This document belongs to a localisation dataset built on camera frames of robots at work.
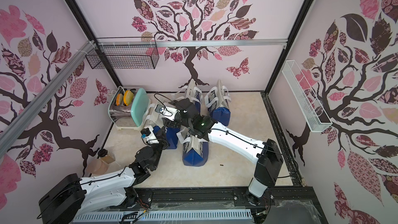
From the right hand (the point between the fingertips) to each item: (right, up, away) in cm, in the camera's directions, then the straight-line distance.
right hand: (168, 110), depth 72 cm
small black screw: (+27, -32, +14) cm, 44 cm away
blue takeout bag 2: (+13, -18, -6) cm, 23 cm away
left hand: (-3, -11, +7) cm, 13 cm away
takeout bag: (+10, +9, +19) cm, 23 cm away
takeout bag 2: (+25, +5, +16) cm, 30 cm away
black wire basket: (-38, +41, +50) cm, 75 cm away
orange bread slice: (-33, +6, +18) cm, 38 cm away
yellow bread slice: (-29, +7, +20) cm, 36 cm away
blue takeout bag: (0, -14, +9) cm, 16 cm away
